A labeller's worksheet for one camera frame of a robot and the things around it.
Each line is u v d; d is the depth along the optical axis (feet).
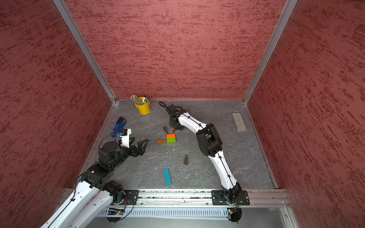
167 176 2.66
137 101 3.36
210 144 1.96
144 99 3.50
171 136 3.18
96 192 1.66
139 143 2.16
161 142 3.11
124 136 2.07
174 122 2.49
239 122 3.39
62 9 2.34
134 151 2.12
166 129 3.35
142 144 2.20
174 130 3.31
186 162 2.79
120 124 3.36
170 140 3.05
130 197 2.37
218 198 2.42
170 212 2.33
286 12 2.39
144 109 3.52
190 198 2.48
